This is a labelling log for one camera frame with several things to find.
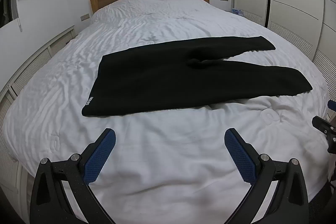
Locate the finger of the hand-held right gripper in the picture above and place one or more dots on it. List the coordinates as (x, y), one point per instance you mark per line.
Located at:
(321, 124)

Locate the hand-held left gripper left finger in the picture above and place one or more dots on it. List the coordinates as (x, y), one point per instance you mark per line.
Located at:
(101, 155)

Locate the blue packet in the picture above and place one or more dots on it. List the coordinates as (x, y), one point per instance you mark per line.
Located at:
(237, 11)

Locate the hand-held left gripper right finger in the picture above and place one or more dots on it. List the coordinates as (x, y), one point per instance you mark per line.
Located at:
(240, 155)

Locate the dark window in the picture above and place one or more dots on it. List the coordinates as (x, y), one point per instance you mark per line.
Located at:
(8, 3)

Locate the black pants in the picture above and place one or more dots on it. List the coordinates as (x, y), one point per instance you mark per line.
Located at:
(157, 77)

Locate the bed with white duvet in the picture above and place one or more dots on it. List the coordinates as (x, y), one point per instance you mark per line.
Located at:
(162, 19)

